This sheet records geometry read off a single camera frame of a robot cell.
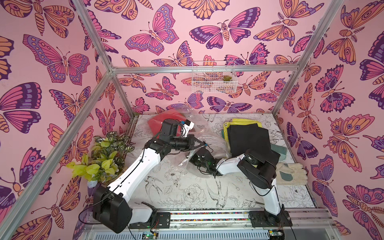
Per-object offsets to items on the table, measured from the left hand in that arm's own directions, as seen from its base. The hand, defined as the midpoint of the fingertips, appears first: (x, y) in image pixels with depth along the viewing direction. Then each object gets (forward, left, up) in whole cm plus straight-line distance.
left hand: (204, 143), depth 72 cm
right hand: (+8, +11, -21) cm, 25 cm away
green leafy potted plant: (-9, +45, -1) cm, 46 cm away
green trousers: (+22, -14, -21) cm, 34 cm away
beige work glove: (-4, -52, -25) cm, 58 cm away
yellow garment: (+29, -24, -16) cm, 41 cm away
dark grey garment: (+16, -30, -17) cm, 38 cm away
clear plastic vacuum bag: (+5, +6, +5) cm, 9 cm away
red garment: (+35, +18, -17) cm, 43 cm away
